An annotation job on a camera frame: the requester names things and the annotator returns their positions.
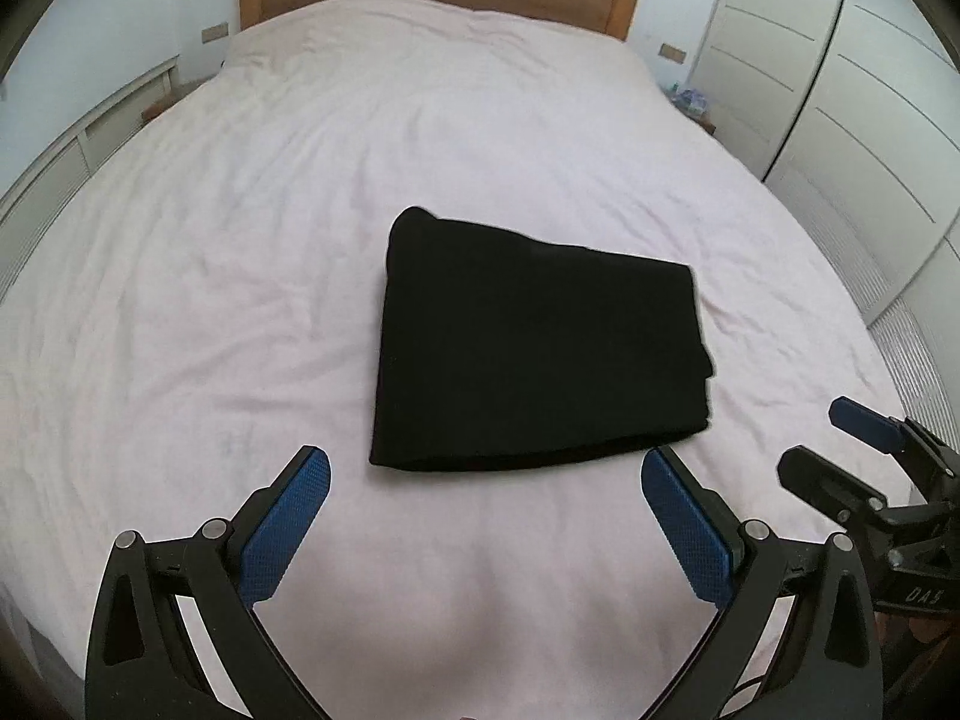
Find wooden nightstand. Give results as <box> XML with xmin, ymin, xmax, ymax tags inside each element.
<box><xmin>688</xmin><ymin>114</ymin><xmax>716</xmax><ymax>137</ymax></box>
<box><xmin>142</xmin><ymin>80</ymin><xmax>203</xmax><ymax>125</ymax></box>

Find white radiator cover cabinet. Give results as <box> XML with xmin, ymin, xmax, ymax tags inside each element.
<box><xmin>0</xmin><ymin>55</ymin><xmax>179</xmax><ymax>296</ymax></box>

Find black pants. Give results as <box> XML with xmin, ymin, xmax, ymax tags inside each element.
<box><xmin>370</xmin><ymin>208</ymin><xmax>715</xmax><ymax>473</ymax></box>

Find left wall switch plate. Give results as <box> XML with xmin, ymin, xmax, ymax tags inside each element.
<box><xmin>200</xmin><ymin>21</ymin><xmax>229</xmax><ymax>44</ymax></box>

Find black cable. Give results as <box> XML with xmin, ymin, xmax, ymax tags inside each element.
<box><xmin>730</xmin><ymin>676</ymin><xmax>775</xmax><ymax>714</ymax></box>

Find wall switch plate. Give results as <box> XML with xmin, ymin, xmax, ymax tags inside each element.
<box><xmin>658</xmin><ymin>43</ymin><xmax>686</xmax><ymax>65</ymax></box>
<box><xmin>200</xmin><ymin>21</ymin><xmax>229</xmax><ymax>44</ymax></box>

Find white wardrobe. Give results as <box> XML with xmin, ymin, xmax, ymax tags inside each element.
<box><xmin>690</xmin><ymin>0</ymin><xmax>958</xmax><ymax>436</ymax></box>

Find right wall switch plate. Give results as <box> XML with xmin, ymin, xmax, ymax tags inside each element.
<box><xmin>658</xmin><ymin>43</ymin><xmax>686</xmax><ymax>65</ymax></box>

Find left wooden nightstand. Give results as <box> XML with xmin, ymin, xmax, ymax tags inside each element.
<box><xmin>142</xmin><ymin>80</ymin><xmax>203</xmax><ymax>125</ymax></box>

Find right wooden nightstand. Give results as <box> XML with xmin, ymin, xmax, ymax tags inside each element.
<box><xmin>688</xmin><ymin>114</ymin><xmax>716</xmax><ymax>137</ymax></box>

